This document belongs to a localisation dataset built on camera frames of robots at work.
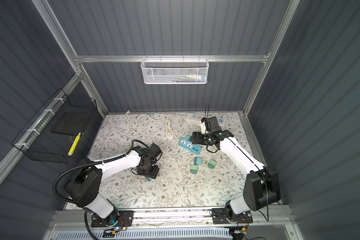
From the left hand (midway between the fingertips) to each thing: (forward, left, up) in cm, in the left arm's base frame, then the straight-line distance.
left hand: (152, 175), depth 86 cm
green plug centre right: (+5, -36, +1) cm, 36 cm away
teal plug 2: (+7, -27, +1) cm, 28 cm away
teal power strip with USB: (+21, -21, +2) cm, 30 cm away
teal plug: (-2, +2, 0) cm, 3 cm away
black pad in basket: (+19, +40, +27) cm, 52 cm away
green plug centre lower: (+2, -24, 0) cm, 25 cm away
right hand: (+14, -27, +14) cm, 34 cm away
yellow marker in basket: (+7, +33, +25) cm, 42 cm away
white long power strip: (+44, -31, +1) cm, 54 cm away
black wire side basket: (+6, +46, +31) cm, 55 cm away
